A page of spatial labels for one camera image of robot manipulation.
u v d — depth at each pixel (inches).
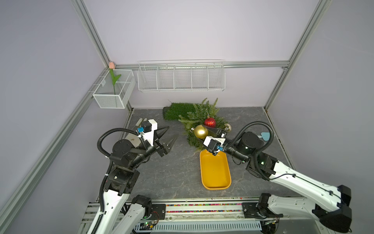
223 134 20.5
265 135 39.5
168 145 21.6
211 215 29.0
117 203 16.5
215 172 33.4
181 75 38.0
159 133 23.4
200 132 22.4
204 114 26.8
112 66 35.2
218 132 20.8
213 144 17.6
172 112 44.1
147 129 18.8
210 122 27.7
